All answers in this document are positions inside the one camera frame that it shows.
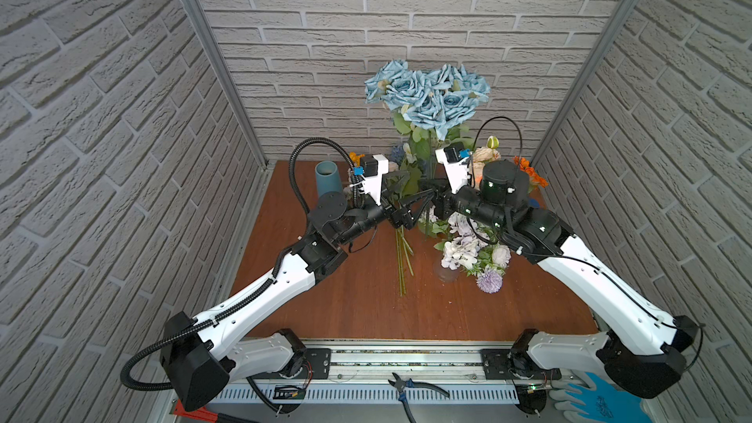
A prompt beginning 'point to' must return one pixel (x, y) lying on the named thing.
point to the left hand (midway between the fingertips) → (427, 181)
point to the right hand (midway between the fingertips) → (427, 180)
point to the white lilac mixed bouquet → (467, 247)
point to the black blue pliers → (400, 385)
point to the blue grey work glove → (597, 403)
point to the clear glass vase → (446, 274)
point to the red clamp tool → (197, 412)
